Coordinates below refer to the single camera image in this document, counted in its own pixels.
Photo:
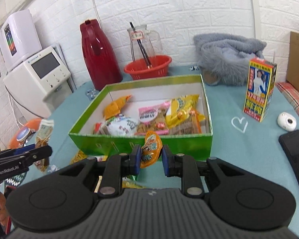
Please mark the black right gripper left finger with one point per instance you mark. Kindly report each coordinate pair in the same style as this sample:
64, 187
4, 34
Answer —
117, 167

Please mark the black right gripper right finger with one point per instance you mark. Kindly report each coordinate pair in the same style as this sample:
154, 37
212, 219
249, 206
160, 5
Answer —
184, 167

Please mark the small orange snack packet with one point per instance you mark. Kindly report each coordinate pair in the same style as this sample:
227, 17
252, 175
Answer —
151, 149

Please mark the yellow egg yolk pie packet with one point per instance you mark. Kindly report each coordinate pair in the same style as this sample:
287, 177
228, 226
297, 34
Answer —
183, 108

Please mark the clear bag brown snacks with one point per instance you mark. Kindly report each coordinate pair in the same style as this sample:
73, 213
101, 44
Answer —
42, 137

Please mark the person's left hand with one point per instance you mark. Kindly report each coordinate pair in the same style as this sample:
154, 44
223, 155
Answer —
4, 216

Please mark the green cardboard box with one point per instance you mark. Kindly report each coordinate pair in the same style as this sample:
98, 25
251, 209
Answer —
188, 137

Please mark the white blue snack packet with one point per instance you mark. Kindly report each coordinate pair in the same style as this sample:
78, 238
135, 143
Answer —
120, 125

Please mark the orange yellow snack packet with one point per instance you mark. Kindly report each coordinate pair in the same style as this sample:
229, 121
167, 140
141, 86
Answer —
115, 107

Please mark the pink snack packet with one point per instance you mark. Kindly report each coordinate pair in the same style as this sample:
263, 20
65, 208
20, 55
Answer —
153, 118

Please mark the white water dispenser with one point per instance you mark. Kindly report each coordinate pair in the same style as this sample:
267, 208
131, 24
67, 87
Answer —
40, 84

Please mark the red thermos jug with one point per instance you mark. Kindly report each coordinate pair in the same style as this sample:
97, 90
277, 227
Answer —
99, 55

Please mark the red plastic basket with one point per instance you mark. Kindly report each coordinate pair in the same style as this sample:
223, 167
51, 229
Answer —
140, 70

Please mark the black straw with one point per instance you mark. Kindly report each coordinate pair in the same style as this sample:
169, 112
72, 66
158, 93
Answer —
139, 41

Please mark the white round device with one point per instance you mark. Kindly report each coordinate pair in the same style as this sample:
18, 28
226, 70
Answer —
287, 122

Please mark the black smartphone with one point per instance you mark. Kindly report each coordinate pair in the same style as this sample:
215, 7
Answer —
290, 145

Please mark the grey plush toy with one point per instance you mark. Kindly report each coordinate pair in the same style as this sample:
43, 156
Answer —
224, 58

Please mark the yellow juice carton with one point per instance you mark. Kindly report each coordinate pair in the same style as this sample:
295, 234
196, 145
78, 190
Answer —
260, 86

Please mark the glass pitcher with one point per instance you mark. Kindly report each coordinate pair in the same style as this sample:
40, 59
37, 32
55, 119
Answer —
155, 43

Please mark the white purple water purifier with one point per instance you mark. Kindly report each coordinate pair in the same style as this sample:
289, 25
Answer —
18, 39

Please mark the red plaid cloth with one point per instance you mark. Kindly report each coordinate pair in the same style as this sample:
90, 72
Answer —
290, 93

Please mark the brown cardboard box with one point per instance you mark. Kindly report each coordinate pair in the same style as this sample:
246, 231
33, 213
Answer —
292, 75

